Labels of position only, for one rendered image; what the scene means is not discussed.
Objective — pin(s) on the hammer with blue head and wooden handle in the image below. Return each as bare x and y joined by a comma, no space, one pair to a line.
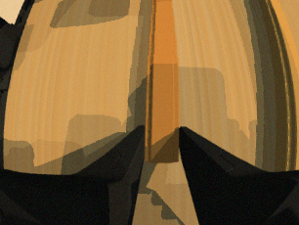
285,62

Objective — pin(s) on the hammer with green head and wooden handle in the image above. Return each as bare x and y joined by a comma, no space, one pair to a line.
162,93

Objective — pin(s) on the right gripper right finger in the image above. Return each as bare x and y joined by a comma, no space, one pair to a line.
227,190

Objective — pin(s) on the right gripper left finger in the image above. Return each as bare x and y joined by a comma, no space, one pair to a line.
103,193

